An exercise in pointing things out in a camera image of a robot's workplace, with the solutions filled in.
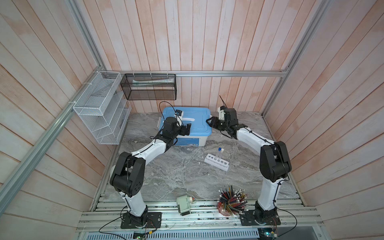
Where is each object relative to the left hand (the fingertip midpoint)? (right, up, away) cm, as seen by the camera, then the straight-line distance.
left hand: (184, 124), depth 91 cm
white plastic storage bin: (+2, -10, +4) cm, 11 cm away
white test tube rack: (+22, -24, -1) cm, 33 cm away
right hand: (+15, +2, +4) cm, 15 cm away
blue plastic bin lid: (+8, +5, +6) cm, 12 cm away
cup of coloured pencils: (+23, -37, -24) cm, 49 cm away
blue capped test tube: (+20, -14, -9) cm, 26 cm away
